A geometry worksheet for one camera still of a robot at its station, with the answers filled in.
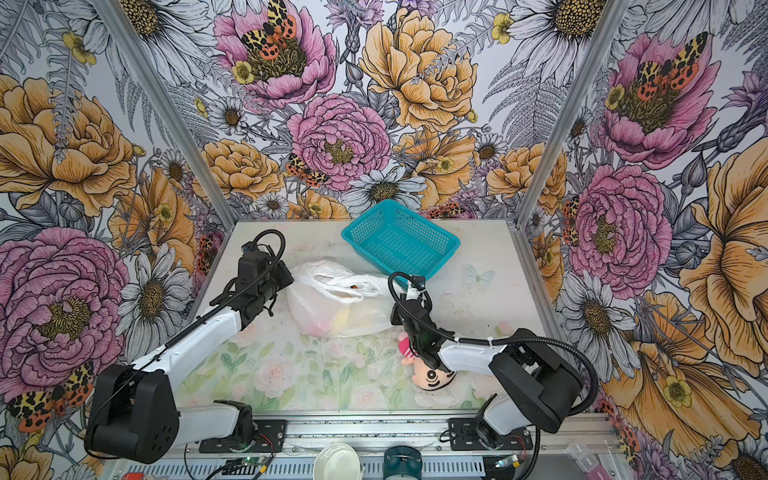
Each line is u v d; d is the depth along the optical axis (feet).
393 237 3.90
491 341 1.67
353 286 2.79
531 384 1.45
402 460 2.10
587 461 2.29
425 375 2.54
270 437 2.41
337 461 2.34
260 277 2.13
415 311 2.30
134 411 1.34
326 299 2.67
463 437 2.42
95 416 1.36
